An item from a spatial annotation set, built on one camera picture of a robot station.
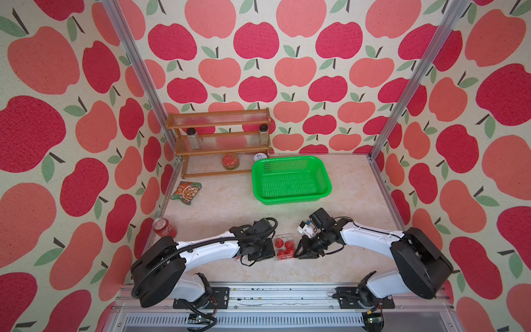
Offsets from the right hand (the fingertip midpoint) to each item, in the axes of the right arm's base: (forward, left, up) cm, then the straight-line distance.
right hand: (297, 260), depth 81 cm
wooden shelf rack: (+60, +47, +6) cm, 76 cm away
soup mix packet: (+28, +56, +1) cm, 63 cm away
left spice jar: (+46, +52, +22) cm, 73 cm away
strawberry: (+5, +3, +1) cm, 6 cm away
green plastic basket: (+43, +7, -2) cm, 43 cm away
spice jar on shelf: (+52, +18, +21) cm, 59 cm away
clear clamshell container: (+6, +5, -1) cm, 8 cm away
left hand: (-2, +9, +2) cm, 9 cm away
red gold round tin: (+49, +38, +3) cm, 62 cm away
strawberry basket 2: (+2, +6, +1) cm, 7 cm away
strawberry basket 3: (+2, +3, +1) cm, 4 cm away
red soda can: (+4, +54, +9) cm, 55 cm away
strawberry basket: (+6, +8, +2) cm, 10 cm away
